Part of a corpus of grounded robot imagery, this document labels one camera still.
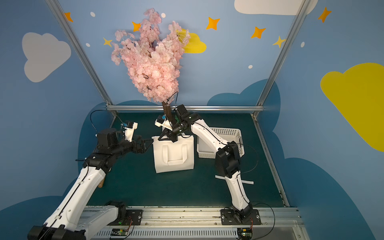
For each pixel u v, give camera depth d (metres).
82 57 0.86
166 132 0.74
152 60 0.62
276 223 0.71
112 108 1.19
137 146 0.65
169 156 0.80
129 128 0.64
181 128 0.73
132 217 0.75
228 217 0.74
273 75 0.97
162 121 0.71
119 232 0.72
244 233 0.73
